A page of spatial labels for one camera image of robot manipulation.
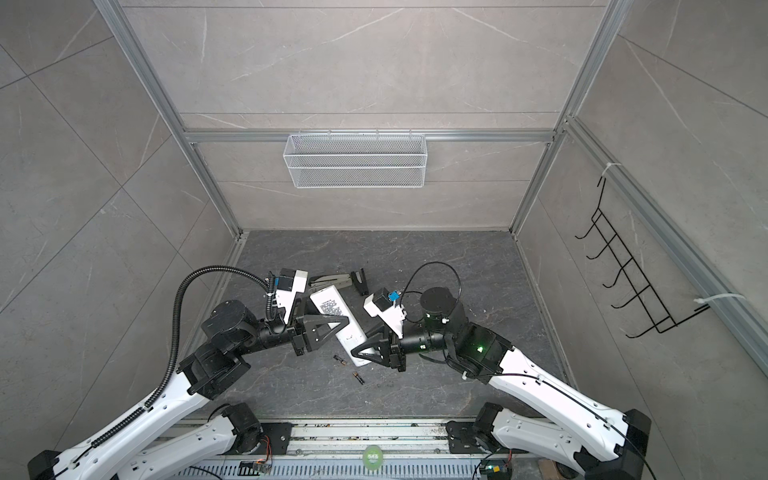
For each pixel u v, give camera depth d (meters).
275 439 0.73
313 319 0.51
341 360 0.86
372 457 0.71
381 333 0.56
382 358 0.53
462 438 0.73
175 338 0.46
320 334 0.52
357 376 0.83
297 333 0.49
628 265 0.68
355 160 1.00
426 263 1.11
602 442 0.39
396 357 0.51
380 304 0.51
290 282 0.49
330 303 0.52
